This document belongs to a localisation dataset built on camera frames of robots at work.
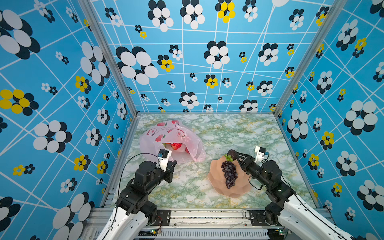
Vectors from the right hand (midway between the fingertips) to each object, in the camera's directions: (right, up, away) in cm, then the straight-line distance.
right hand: (235, 155), depth 75 cm
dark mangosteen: (-2, +1, -1) cm, 2 cm away
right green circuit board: (+18, -36, -5) cm, 41 cm away
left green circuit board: (-41, -36, -5) cm, 55 cm away
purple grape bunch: (-1, -12, +8) cm, 14 cm away
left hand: (-30, -2, -4) cm, 30 cm away
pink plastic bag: (-27, +4, +16) cm, 32 cm away
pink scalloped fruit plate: (-8, -16, +10) cm, 20 cm away
